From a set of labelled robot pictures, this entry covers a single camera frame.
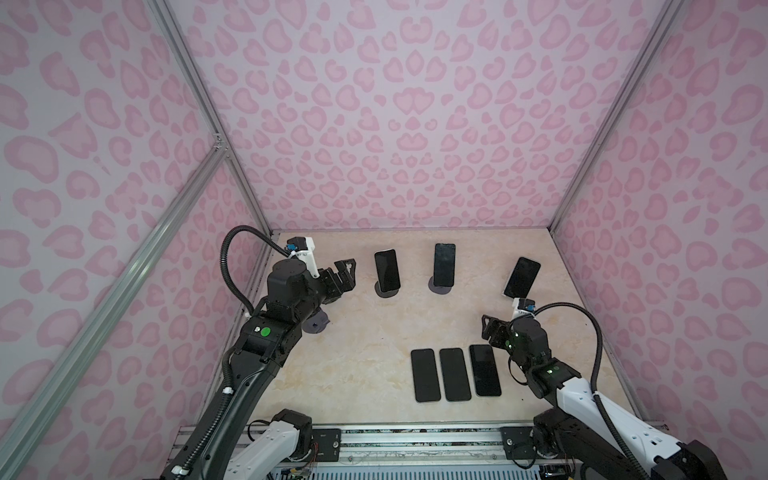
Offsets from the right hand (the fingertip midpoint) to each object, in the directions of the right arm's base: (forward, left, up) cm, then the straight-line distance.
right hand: (493, 318), depth 85 cm
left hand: (+2, +40, +23) cm, 46 cm away
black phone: (+19, +12, 0) cm, 23 cm away
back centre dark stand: (+16, +13, -10) cm, 23 cm away
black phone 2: (+16, -13, -2) cm, 20 cm away
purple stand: (+1, +52, -6) cm, 52 cm away
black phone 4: (-11, +3, -8) cm, 14 cm away
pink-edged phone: (-13, +19, -9) cm, 25 cm away
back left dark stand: (+13, +31, -8) cm, 35 cm away
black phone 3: (-13, +11, -9) cm, 19 cm away
